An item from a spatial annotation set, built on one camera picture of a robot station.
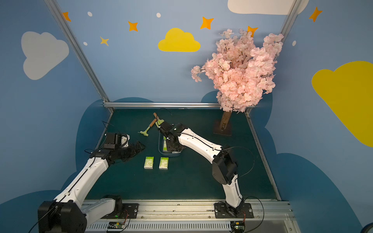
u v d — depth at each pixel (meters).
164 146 0.98
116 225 0.72
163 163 0.89
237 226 0.73
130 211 0.74
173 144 0.72
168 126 0.66
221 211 0.74
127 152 0.71
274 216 0.74
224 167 0.49
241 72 0.67
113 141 0.64
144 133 1.07
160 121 1.14
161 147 0.96
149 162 0.89
